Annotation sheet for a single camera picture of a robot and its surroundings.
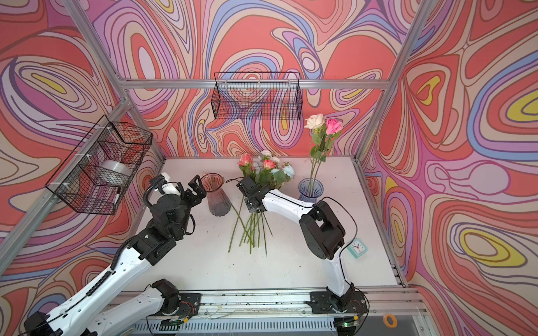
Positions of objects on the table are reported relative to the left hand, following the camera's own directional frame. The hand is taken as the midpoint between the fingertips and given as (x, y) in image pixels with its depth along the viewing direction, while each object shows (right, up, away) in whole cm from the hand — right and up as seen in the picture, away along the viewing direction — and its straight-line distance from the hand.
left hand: (193, 180), depth 70 cm
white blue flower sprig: (+33, +4, +31) cm, 45 cm away
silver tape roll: (-29, +5, +3) cm, 29 cm away
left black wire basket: (-37, +1, +3) cm, 37 cm away
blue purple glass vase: (+43, -4, +14) cm, 45 cm away
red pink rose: (+25, 0, +32) cm, 40 cm away
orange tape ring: (+68, -47, -1) cm, 83 cm away
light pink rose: (+46, +13, +6) cm, 48 cm away
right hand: (+22, -11, +23) cm, 34 cm away
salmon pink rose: (+13, +8, +34) cm, 37 cm away
